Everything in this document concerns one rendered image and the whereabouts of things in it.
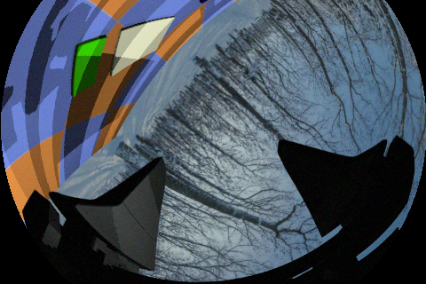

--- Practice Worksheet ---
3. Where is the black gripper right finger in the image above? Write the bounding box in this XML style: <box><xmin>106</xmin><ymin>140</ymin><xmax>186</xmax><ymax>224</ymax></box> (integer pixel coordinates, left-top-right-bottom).
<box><xmin>278</xmin><ymin>139</ymin><xmax>387</xmax><ymax>238</ymax></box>

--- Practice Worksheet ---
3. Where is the green flat rectangular block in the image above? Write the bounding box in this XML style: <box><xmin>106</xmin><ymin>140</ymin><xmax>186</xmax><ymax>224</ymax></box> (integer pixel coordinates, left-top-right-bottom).
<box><xmin>72</xmin><ymin>35</ymin><xmax>107</xmax><ymax>96</ymax></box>

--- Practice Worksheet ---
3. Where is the beige flat rectangular pad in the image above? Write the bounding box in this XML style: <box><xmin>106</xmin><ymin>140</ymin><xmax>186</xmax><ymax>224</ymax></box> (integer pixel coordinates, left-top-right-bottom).
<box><xmin>111</xmin><ymin>17</ymin><xmax>175</xmax><ymax>77</ymax></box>

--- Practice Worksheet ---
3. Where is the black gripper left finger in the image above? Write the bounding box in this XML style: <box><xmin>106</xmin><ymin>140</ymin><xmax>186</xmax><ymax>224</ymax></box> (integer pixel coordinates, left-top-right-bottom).
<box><xmin>49</xmin><ymin>157</ymin><xmax>167</xmax><ymax>271</ymax></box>

